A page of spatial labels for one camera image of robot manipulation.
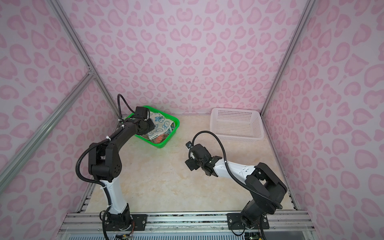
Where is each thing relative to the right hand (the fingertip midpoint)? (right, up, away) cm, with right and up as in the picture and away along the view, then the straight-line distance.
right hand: (193, 155), depth 87 cm
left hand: (-24, +18, +10) cm, 32 cm away
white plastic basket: (+31, +18, +26) cm, 45 cm away
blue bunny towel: (-22, +17, +16) cm, 32 cm away
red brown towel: (-22, +9, +11) cm, 26 cm away
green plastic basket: (-30, +30, +30) cm, 52 cm away
